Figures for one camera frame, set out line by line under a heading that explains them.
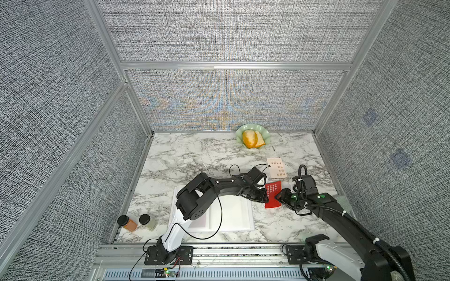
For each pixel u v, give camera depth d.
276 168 1.02
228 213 0.84
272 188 0.91
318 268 0.72
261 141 1.09
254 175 0.75
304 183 0.65
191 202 0.52
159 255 0.64
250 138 1.08
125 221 0.74
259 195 0.81
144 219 0.74
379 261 0.39
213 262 0.73
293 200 0.73
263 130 1.16
